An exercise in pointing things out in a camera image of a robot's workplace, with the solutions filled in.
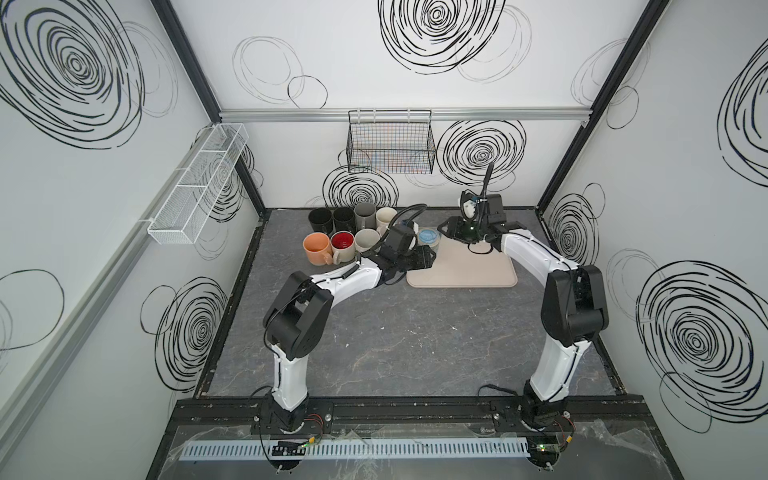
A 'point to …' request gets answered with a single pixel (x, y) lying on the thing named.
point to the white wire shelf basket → (183, 216)
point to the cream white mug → (343, 246)
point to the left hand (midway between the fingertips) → (436, 255)
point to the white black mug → (321, 220)
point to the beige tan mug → (365, 239)
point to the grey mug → (365, 216)
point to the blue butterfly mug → (428, 236)
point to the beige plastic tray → (454, 265)
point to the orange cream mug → (317, 248)
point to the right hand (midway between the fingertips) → (440, 226)
